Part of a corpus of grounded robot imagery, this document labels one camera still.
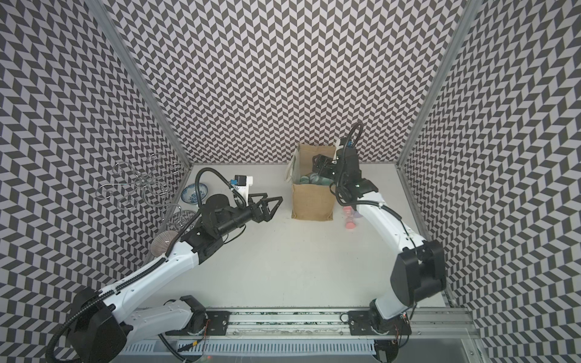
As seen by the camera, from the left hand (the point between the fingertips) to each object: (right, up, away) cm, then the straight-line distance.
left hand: (276, 200), depth 72 cm
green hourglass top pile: (+10, +7, +37) cm, 39 cm away
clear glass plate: (-43, -10, +22) cm, 49 cm away
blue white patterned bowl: (-44, +1, +31) cm, 53 cm away
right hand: (+16, +13, +10) cm, 23 cm away
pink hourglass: (+29, -8, +26) cm, 39 cm away
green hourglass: (+18, +6, +29) cm, 35 cm away
